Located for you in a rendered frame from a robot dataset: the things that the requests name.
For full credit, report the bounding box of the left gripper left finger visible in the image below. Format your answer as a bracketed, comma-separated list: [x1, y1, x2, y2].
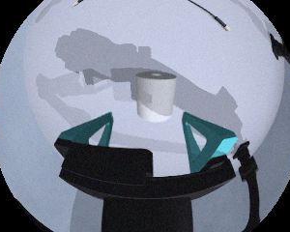
[58, 112, 113, 147]

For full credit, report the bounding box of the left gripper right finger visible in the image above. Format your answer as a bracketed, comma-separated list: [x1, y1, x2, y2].
[182, 111, 238, 173]

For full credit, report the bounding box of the white cylinder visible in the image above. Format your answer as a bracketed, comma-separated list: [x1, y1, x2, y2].
[136, 72, 177, 122]

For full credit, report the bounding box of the black cable plug with metal tip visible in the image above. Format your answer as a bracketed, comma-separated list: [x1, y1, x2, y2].
[216, 18, 231, 31]

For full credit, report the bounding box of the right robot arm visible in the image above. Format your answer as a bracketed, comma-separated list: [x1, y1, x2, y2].
[270, 34, 290, 64]

